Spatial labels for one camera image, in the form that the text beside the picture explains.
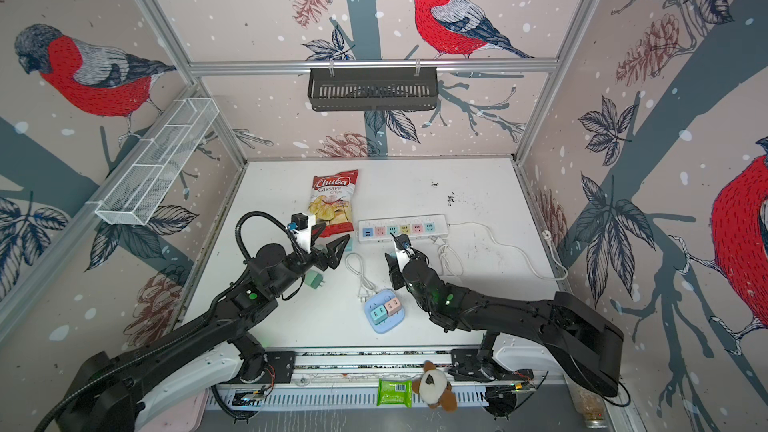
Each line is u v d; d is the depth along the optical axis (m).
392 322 0.78
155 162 0.78
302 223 0.64
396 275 0.71
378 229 0.98
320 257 0.67
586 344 0.42
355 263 0.92
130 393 0.41
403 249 0.67
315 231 0.66
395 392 0.70
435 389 0.68
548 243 1.01
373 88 1.07
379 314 0.76
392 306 0.76
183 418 0.66
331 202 1.01
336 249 0.68
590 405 0.65
